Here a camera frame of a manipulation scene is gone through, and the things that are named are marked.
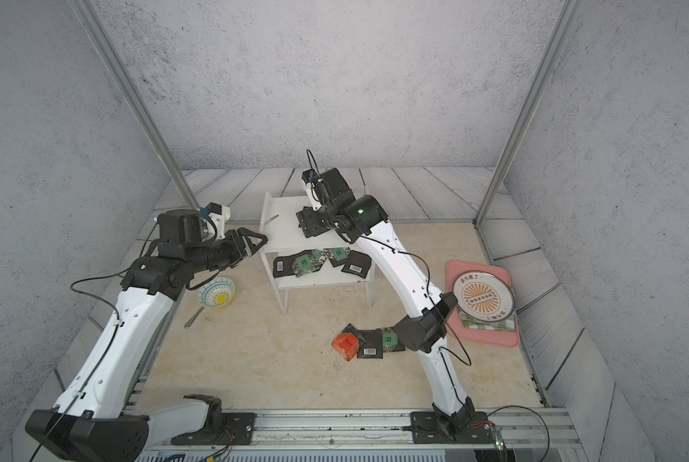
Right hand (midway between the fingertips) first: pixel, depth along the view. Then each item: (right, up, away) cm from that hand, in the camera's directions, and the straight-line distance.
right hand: (312, 216), depth 75 cm
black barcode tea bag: (-10, -14, +11) cm, 20 cm away
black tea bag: (+16, -38, +11) cm, 43 cm away
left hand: (-10, -7, -6) cm, 13 cm away
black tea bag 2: (+10, -34, +14) cm, 38 cm away
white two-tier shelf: (-7, -4, -3) cm, 9 cm away
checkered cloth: (+58, -32, +14) cm, 68 cm away
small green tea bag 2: (+22, -36, +11) cm, 43 cm away
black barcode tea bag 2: (+12, -13, +12) cm, 21 cm away
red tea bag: (+9, -37, +12) cm, 40 cm away
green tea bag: (-2, -13, +11) cm, 17 cm away
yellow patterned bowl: (-35, -24, +23) cm, 49 cm away
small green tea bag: (+6, -11, +14) cm, 19 cm away
